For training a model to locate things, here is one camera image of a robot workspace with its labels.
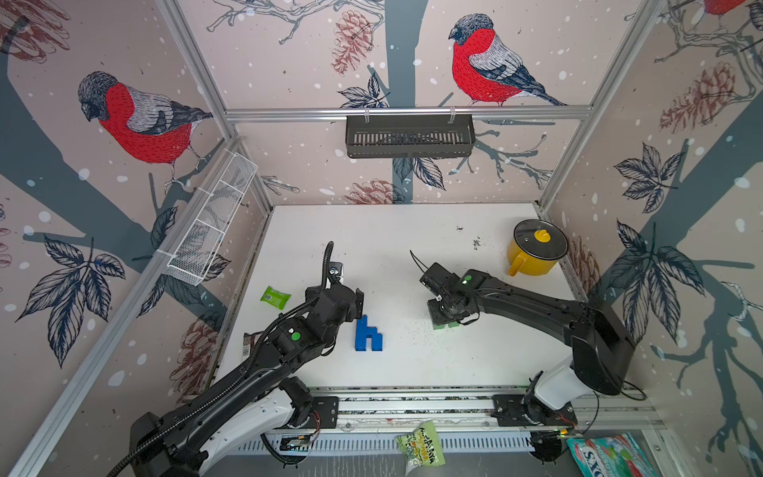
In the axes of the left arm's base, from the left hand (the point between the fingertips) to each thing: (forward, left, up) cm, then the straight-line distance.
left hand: (346, 284), depth 77 cm
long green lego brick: (-4, -28, -18) cm, 34 cm away
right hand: (-2, -25, -13) cm, 28 cm away
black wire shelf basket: (+55, -18, +10) cm, 58 cm away
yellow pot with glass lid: (+20, -60, -10) cm, 64 cm away
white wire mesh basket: (+12, +45, -1) cm, 47 cm away
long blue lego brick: (-6, -4, -17) cm, 19 cm away
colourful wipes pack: (-35, -62, -16) cm, 73 cm away
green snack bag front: (-34, -19, -17) cm, 42 cm away
